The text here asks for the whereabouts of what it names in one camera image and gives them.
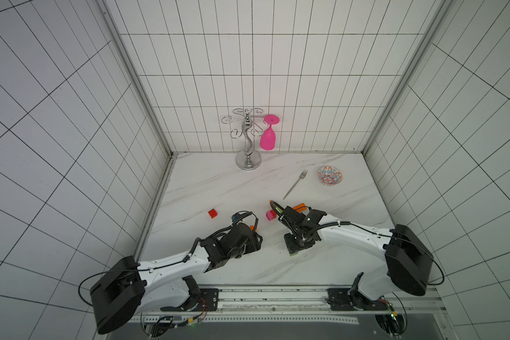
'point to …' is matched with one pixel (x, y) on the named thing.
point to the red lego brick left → (212, 213)
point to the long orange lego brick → (300, 207)
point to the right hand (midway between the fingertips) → (289, 242)
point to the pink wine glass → (268, 138)
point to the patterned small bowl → (329, 176)
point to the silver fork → (302, 176)
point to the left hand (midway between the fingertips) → (253, 244)
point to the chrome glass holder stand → (251, 127)
